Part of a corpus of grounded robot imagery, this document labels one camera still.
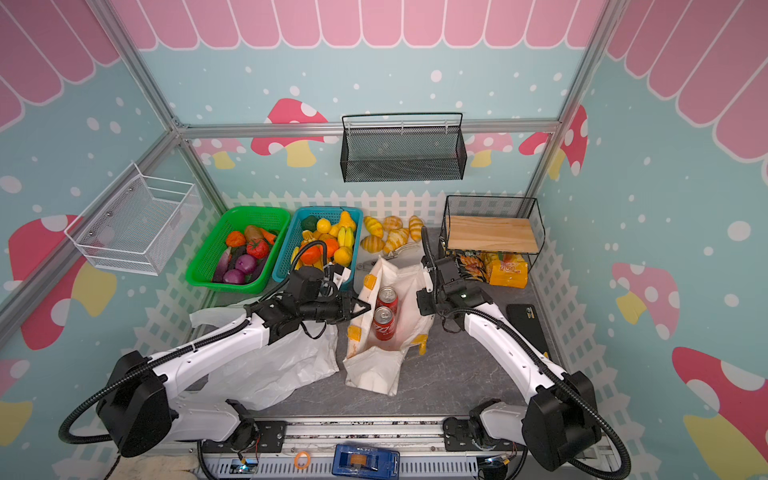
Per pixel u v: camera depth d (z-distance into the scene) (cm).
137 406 41
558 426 39
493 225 100
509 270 99
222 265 103
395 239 112
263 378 81
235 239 109
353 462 66
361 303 76
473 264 102
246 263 103
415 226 117
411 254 109
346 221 112
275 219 112
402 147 95
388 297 87
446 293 61
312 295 65
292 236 106
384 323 83
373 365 77
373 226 116
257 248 106
